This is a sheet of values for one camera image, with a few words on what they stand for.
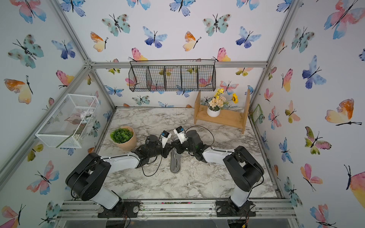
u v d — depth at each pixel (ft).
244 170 1.53
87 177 1.47
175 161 2.86
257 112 3.67
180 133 2.55
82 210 2.47
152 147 2.37
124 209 2.37
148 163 2.38
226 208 2.39
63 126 2.36
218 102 2.98
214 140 3.41
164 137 2.58
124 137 2.92
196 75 3.23
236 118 3.43
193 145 2.30
